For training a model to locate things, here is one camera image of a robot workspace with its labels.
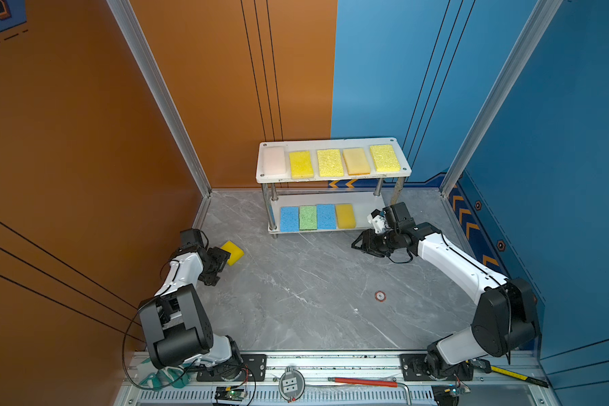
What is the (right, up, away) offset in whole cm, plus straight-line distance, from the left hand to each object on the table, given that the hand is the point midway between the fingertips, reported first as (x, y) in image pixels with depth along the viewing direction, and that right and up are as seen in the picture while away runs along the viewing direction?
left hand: (225, 260), depth 90 cm
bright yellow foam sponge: (+1, +1, +9) cm, 9 cm away
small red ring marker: (+55, -12, -3) cm, 56 cm away
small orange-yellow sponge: (+45, +15, +11) cm, 49 cm away
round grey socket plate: (+26, -27, -25) cm, 46 cm away
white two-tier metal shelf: (+39, +31, +34) cm, 60 cm away
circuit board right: (+71, -33, -20) cm, 80 cm away
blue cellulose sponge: (+22, +14, +9) cm, 28 cm away
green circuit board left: (+8, -34, -19) cm, 40 cm away
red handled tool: (+50, -31, -19) cm, 62 cm away
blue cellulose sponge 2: (+37, +15, +10) cm, 41 cm away
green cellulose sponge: (+30, +15, +10) cm, 35 cm away
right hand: (+45, +6, -7) cm, 46 cm away
